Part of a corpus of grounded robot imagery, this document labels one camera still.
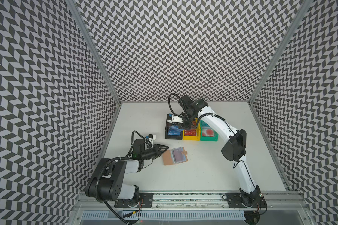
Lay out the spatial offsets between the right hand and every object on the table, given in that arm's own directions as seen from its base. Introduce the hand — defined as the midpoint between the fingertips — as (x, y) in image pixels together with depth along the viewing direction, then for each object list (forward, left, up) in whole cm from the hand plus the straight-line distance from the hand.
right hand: (181, 126), depth 87 cm
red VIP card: (-13, +2, -14) cm, 20 cm away
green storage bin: (-12, -10, +19) cm, 24 cm away
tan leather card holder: (-14, +8, -14) cm, 21 cm away
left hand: (-11, +9, -8) cm, 16 cm away
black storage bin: (+8, +9, -10) cm, 16 cm away
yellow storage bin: (-1, -8, -12) cm, 14 cm away
